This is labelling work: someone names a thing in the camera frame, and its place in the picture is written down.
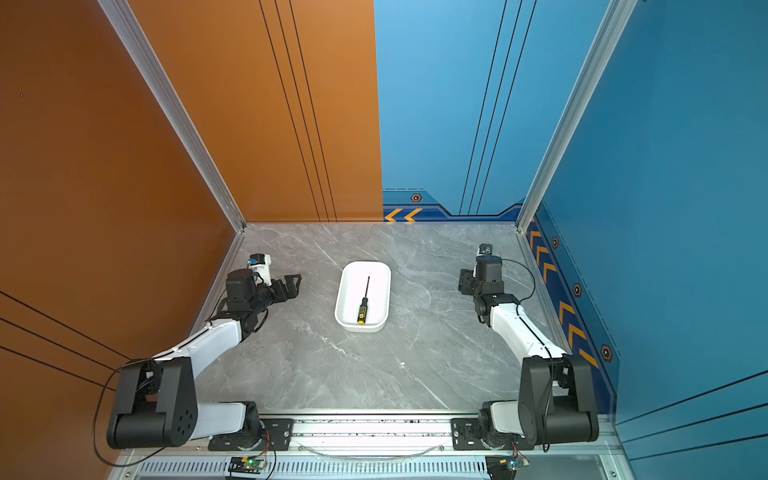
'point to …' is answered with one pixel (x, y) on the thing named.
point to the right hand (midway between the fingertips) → (473, 273)
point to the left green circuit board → (247, 464)
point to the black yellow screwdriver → (363, 309)
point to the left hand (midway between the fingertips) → (288, 275)
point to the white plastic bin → (358, 278)
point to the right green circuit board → (503, 467)
